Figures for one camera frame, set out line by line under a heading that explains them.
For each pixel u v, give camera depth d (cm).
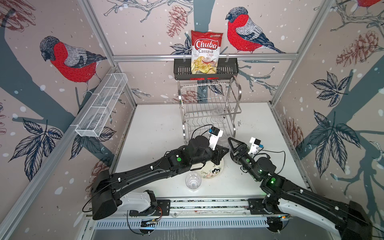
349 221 42
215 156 59
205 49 83
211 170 83
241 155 63
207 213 73
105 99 82
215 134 59
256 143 67
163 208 73
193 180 81
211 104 105
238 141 65
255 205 74
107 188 40
